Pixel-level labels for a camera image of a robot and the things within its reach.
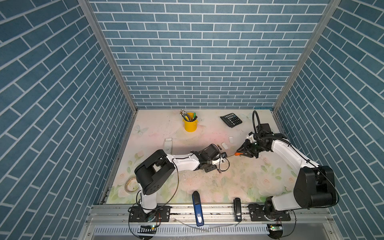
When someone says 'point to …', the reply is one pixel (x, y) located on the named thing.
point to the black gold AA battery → (219, 147)
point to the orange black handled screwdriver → (236, 154)
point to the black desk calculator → (231, 119)
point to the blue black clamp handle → (197, 207)
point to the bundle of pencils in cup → (183, 113)
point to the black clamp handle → (237, 204)
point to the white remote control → (168, 145)
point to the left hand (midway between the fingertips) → (212, 161)
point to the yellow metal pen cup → (190, 126)
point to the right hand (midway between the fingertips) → (237, 149)
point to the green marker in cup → (194, 115)
